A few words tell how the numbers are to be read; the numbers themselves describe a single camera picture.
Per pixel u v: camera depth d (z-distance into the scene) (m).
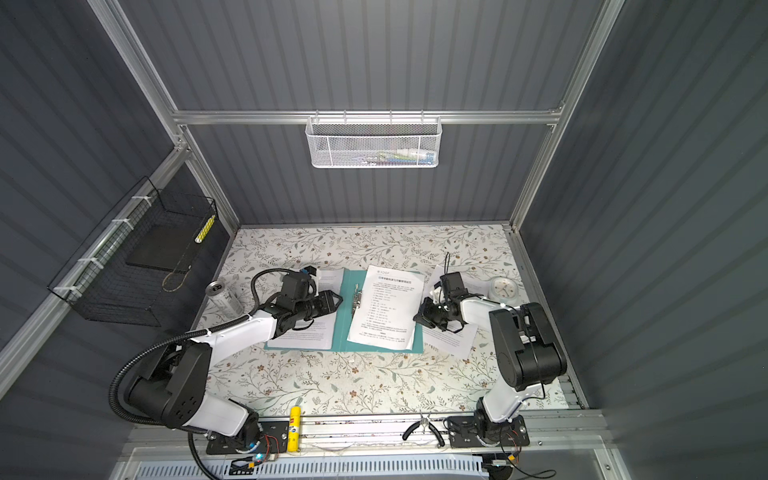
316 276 0.85
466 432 0.74
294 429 0.73
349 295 0.99
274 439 0.72
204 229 0.81
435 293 0.91
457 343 0.89
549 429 0.76
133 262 0.73
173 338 0.47
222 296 0.86
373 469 0.77
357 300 0.96
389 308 0.96
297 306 0.71
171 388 0.44
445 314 0.72
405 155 0.92
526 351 0.48
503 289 0.99
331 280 1.03
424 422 0.76
